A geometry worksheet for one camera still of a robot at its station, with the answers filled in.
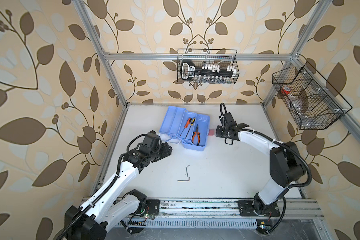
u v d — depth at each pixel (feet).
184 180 2.74
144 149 1.93
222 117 2.38
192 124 3.24
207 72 2.75
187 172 2.84
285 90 2.66
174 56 2.96
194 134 3.34
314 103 2.37
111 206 1.76
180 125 3.04
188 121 3.24
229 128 2.30
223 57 2.99
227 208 2.47
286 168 1.53
